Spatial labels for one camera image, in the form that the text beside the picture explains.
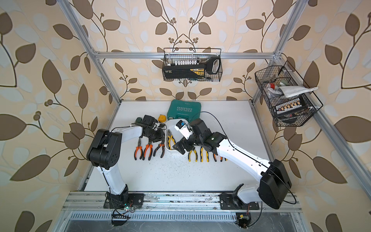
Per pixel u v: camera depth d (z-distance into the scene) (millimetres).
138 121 1052
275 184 403
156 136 882
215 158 887
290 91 633
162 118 1081
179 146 667
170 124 1016
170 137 978
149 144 953
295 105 655
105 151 507
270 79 871
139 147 937
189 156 892
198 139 589
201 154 908
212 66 866
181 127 665
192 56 906
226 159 884
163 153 911
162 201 755
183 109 1083
